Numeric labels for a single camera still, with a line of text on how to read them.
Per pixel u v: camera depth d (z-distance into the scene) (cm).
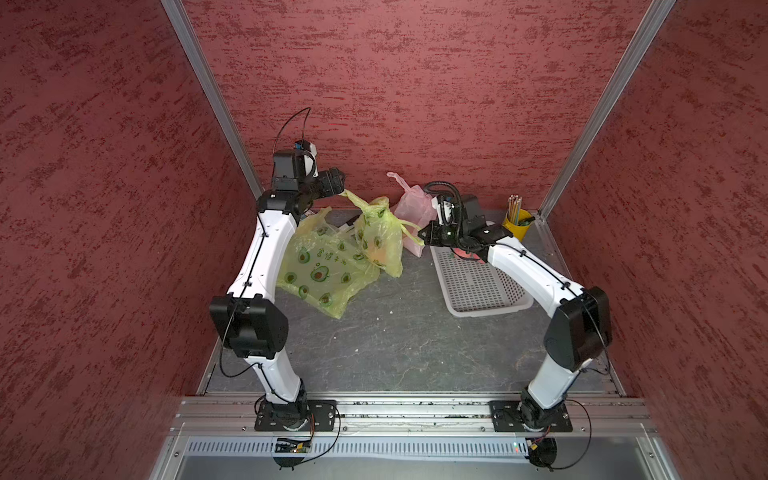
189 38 74
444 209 69
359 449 77
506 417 74
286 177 60
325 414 74
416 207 103
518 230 107
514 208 103
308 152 63
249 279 47
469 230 66
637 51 77
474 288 98
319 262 104
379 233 87
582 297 48
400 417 76
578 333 45
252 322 45
